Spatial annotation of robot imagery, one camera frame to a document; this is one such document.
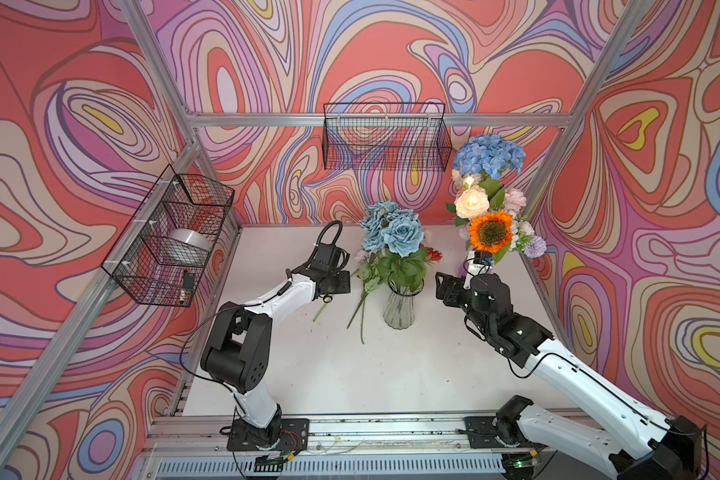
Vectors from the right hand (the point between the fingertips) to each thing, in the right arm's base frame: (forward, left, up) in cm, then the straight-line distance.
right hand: (449, 282), depth 77 cm
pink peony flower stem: (+20, -21, +10) cm, 30 cm away
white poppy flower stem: (+4, +37, -21) cm, 43 cm away
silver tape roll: (+4, +65, +12) cm, 66 cm away
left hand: (+11, +28, -13) cm, 33 cm away
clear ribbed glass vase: (+1, +12, -17) cm, 20 cm away
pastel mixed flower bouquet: (+8, -20, +7) cm, 23 cm away
